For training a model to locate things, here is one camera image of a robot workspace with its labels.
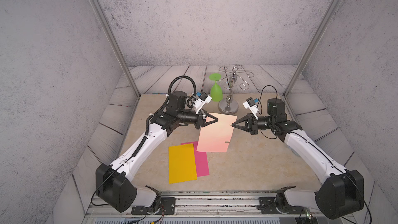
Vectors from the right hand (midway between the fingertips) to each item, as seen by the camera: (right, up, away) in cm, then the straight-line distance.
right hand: (235, 126), depth 69 cm
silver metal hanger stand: (+1, +23, +24) cm, 33 cm away
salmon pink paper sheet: (-8, -5, 0) cm, 10 cm away
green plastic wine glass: (-6, +17, +30) cm, 35 cm away
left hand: (-8, +3, -2) cm, 9 cm away
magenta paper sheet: (-15, -22, +20) cm, 33 cm away
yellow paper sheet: (-26, -23, +19) cm, 40 cm away
